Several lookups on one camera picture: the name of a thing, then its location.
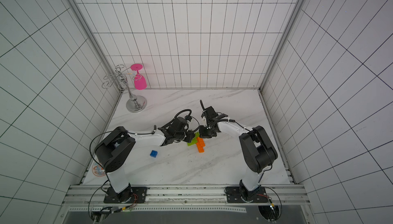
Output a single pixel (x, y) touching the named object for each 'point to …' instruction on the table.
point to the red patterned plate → (97, 170)
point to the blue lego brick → (153, 153)
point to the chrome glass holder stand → (134, 104)
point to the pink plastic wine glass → (139, 82)
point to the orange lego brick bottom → (200, 149)
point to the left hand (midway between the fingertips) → (192, 137)
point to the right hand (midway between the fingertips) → (201, 132)
